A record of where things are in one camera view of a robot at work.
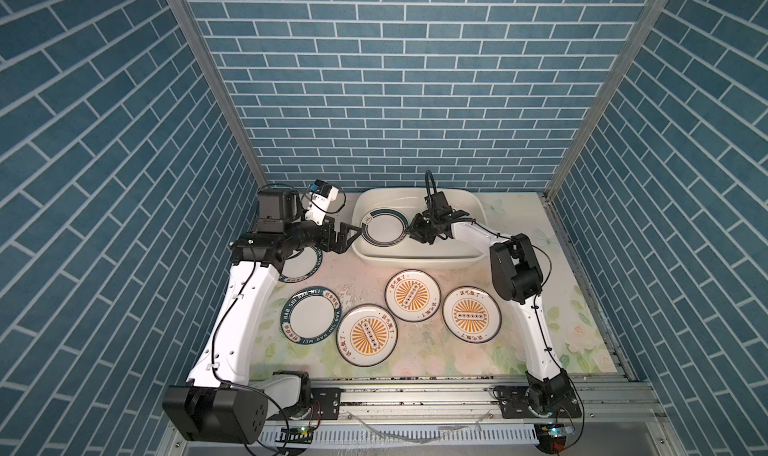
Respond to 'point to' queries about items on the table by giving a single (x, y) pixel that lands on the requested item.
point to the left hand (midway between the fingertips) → (346, 224)
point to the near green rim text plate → (311, 315)
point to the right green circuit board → (555, 430)
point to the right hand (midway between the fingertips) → (402, 228)
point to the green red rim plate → (383, 227)
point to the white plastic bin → (411, 253)
